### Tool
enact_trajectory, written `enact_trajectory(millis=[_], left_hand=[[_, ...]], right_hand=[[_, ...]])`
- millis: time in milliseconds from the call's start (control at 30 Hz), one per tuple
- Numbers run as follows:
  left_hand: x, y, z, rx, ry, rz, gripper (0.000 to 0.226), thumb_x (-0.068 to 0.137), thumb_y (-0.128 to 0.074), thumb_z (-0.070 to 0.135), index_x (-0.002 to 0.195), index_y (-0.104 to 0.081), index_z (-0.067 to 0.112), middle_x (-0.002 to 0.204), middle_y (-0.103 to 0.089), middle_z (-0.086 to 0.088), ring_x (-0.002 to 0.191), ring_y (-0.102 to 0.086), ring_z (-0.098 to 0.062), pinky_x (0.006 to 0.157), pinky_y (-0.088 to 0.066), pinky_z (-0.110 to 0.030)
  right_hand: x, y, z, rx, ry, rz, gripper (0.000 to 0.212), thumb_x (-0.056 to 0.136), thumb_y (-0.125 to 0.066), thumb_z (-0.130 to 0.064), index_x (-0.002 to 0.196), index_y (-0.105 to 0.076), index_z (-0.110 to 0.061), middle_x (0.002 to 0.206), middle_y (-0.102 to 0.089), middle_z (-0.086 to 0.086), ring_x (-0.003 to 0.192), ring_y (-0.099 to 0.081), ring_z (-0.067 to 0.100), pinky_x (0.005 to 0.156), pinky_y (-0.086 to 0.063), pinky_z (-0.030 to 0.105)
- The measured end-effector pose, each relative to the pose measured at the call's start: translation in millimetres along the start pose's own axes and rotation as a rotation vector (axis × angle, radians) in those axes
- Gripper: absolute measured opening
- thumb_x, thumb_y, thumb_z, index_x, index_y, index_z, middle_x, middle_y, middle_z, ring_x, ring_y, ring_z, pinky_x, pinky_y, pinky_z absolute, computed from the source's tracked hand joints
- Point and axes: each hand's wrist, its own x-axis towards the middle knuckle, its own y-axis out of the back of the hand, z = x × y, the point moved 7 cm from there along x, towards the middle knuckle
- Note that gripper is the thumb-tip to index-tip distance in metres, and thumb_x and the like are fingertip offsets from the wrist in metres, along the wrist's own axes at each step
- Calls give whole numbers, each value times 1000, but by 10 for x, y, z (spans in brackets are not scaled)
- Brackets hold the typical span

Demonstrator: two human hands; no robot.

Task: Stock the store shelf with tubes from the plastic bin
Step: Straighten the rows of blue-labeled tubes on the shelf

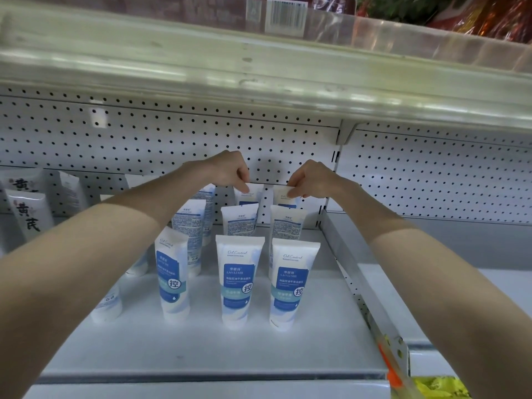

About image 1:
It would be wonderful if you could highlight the person's left hand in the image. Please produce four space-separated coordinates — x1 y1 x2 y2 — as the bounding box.
201 150 251 195

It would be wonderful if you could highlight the green artificial foliage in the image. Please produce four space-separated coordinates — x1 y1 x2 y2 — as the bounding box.
356 0 454 24

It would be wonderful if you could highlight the person's right hand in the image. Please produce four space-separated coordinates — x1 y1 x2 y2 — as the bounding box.
285 160 355 200

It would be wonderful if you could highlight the row of yellow cap tubes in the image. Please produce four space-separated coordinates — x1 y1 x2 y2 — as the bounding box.
0 168 146 254

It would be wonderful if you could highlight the yellow snack bag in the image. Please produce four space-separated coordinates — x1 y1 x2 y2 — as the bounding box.
376 334 473 399

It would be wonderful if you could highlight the person's left forearm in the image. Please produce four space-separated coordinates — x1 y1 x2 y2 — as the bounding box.
0 160 217 399

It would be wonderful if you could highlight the group of blue-labelled white tubes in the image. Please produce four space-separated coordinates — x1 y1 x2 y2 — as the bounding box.
90 185 321 333

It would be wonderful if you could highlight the person's right forearm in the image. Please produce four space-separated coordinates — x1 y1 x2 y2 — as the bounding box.
340 180 532 399

